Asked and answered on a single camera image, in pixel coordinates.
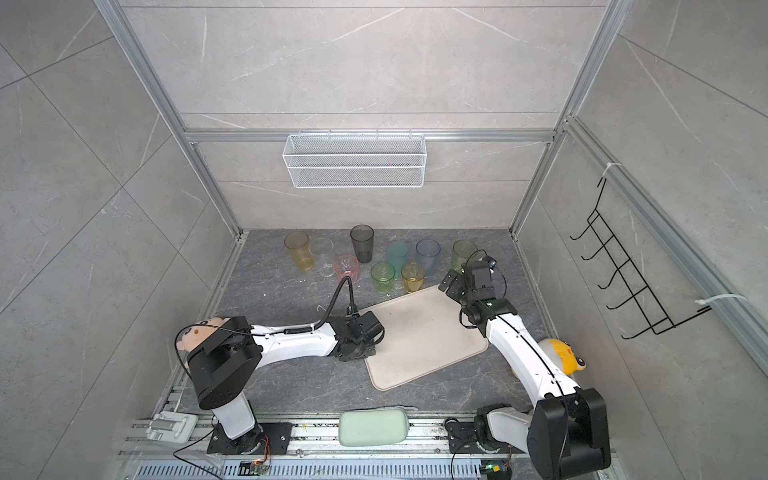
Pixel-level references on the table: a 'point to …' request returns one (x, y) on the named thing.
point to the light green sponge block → (361, 428)
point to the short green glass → (382, 275)
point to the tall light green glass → (463, 251)
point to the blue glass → (428, 252)
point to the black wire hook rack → (655, 319)
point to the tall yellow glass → (298, 243)
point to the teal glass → (397, 253)
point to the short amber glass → (413, 274)
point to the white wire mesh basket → (354, 161)
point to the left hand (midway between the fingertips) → (374, 345)
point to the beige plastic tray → (423, 333)
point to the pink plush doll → (199, 332)
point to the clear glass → (322, 251)
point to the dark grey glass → (362, 236)
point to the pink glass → (346, 266)
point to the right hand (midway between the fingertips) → (460, 283)
